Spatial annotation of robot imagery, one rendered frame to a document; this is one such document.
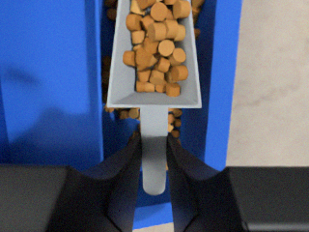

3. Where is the grey scoop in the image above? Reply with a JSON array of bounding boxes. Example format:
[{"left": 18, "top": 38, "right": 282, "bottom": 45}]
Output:
[{"left": 107, "top": 0, "right": 202, "bottom": 195}]

